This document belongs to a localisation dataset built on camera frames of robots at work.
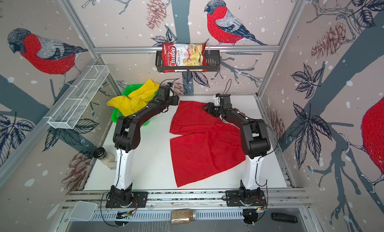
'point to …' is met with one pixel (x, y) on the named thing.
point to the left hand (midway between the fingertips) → (176, 96)
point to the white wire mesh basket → (78, 99)
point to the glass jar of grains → (182, 217)
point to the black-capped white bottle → (107, 159)
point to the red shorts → (212, 144)
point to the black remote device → (284, 217)
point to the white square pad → (83, 210)
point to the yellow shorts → (128, 105)
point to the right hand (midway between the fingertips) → (202, 110)
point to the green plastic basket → (116, 113)
